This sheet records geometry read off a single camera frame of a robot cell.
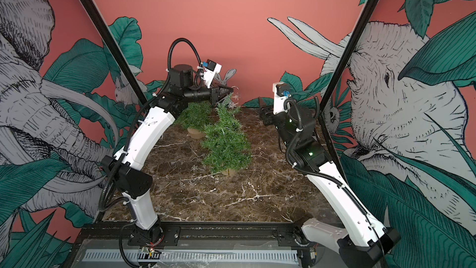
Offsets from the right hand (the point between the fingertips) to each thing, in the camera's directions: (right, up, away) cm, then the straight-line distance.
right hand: (268, 94), depth 62 cm
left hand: (-12, +3, +7) cm, 14 cm away
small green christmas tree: (-15, -20, +7) cm, 26 cm away
